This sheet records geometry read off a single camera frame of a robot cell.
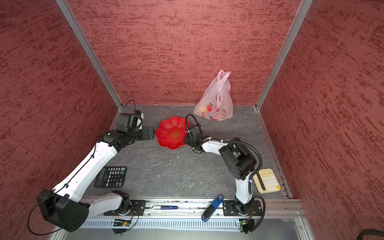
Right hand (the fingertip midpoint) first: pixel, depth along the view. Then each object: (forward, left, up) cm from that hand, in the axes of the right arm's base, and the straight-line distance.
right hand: (185, 141), depth 96 cm
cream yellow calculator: (-26, -46, -2) cm, 53 cm away
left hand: (-5, +20, +17) cm, 27 cm away
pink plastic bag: (+18, -21, +16) cm, 32 cm away
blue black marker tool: (-39, -14, +1) cm, 41 cm away
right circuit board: (-46, -31, -4) cm, 56 cm away
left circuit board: (-43, +33, -6) cm, 54 cm away
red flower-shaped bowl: (+8, +10, -2) cm, 13 cm away
